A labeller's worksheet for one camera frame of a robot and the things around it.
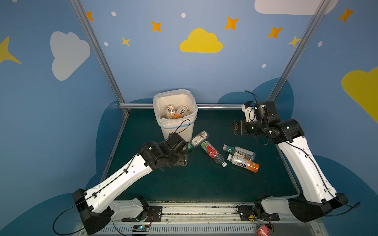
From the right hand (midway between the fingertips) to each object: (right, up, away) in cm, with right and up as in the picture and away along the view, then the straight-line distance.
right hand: (240, 125), depth 70 cm
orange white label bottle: (+8, -23, +19) cm, 31 cm away
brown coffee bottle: (-37, +10, +23) cm, 44 cm away
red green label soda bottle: (-10, -18, +22) cm, 30 cm away
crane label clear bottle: (-20, -10, +28) cm, 36 cm away
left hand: (-27, -17, 0) cm, 32 cm away
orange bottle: (-31, +8, +20) cm, 37 cm away
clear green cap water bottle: (+4, -16, +25) cm, 31 cm away
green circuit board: (-49, -51, +1) cm, 71 cm away
